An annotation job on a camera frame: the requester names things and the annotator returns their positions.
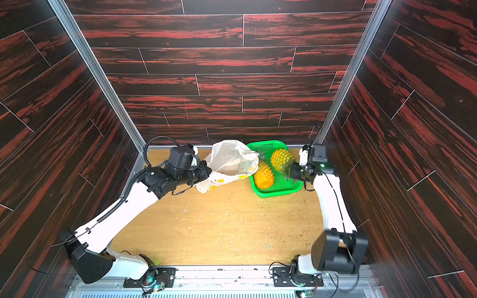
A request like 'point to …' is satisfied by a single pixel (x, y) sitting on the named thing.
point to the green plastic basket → (282, 185)
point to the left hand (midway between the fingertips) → (215, 170)
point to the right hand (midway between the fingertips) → (298, 171)
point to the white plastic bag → (230, 159)
